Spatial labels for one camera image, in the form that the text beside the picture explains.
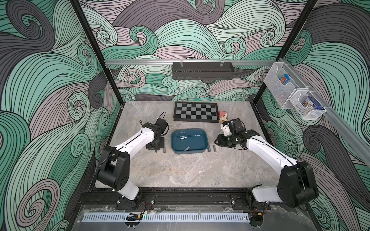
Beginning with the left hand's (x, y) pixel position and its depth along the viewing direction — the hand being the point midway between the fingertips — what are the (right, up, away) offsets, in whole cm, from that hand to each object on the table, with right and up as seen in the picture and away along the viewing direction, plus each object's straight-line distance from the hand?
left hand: (157, 146), depth 86 cm
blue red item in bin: (+76, +40, -3) cm, 86 cm away
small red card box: (+47, +19, +24) cm, 56 cm away
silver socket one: (+3, -4, +6) cm, 8 cm away
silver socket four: (+19, -2, +6) cm, 20 cm away
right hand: (+38, +2, 0) cm, 38 cm away
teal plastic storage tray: (+20, +1, +12) cm, 23 cm away
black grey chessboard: (+26, +22, +24) cm, 42 cm away
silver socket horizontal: (+16, +3, +11) cm, 20 cm away
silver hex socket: (+33, -3, +6) cm, 34 cm away
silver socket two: (+37, -3, +6) cm, 37 cm away
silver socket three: (-1, -3, -1) cm, 3 cm away
